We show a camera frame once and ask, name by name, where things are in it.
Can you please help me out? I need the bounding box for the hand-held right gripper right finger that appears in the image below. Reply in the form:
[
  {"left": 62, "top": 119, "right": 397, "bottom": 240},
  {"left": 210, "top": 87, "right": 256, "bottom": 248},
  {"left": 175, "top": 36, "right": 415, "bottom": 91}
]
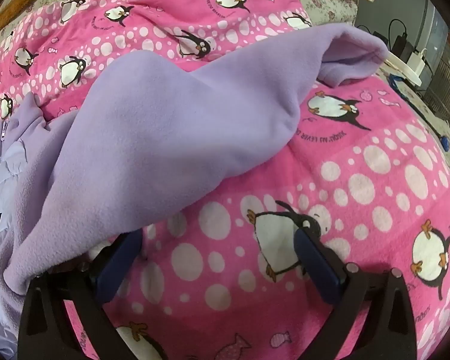
[{"left": 293, "top": 228, "right": 418, "bottom": 360}]

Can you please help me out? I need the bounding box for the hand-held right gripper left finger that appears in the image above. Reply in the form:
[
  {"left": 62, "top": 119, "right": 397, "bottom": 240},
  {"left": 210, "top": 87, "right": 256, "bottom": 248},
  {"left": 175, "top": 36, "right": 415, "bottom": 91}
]
[{"left": 19, "top": 228, "right": 145, "bottom": 360}]

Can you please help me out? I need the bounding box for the purple fleece jacket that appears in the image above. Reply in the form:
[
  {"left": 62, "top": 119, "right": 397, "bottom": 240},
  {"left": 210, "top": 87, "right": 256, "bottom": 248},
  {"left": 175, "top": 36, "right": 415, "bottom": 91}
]
[{"left": 0, "top": 22, "right": 391, "bottom": 360}]

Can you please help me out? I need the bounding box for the pink penguin print blanket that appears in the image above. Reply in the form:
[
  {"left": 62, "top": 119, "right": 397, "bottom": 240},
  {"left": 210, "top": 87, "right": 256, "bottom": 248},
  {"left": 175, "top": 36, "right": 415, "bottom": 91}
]
[{"left": 0, "top": 0, "right": 450, "bottom": 360}]

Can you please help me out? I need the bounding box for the grey ribbed radiator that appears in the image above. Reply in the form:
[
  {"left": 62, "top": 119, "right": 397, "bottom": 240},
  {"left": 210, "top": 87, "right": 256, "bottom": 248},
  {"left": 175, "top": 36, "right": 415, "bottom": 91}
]
[{"left": 424, "top": 56, "right": 450, "bottom": 128}]

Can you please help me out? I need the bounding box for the white charger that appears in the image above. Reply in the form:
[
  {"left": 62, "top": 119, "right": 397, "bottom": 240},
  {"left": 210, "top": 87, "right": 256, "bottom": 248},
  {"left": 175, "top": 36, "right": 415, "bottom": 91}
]
[{"left": 409, "top": 47, "right": 430, "bottom": 74}]

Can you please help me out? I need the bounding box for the black power adapter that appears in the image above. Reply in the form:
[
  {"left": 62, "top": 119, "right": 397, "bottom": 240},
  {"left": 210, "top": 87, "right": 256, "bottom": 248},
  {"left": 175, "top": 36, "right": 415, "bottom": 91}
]
[{"left": 392, "top": 34, "right": 415, "bottom": 59}]

